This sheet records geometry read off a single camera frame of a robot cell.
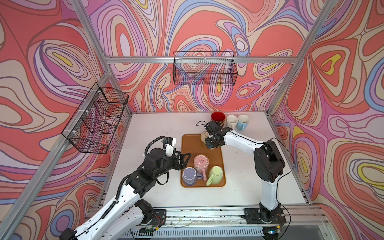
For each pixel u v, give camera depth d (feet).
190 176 2.64
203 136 3.15
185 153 2.17
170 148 2.08
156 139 1.67
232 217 2.46
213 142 2.76
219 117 3.37
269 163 1.69
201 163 2.63
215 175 2.54
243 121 3.36
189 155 2.26
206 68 3.17
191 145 3.24
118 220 1.80
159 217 2.39
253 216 2.41
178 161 2.03
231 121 3.43
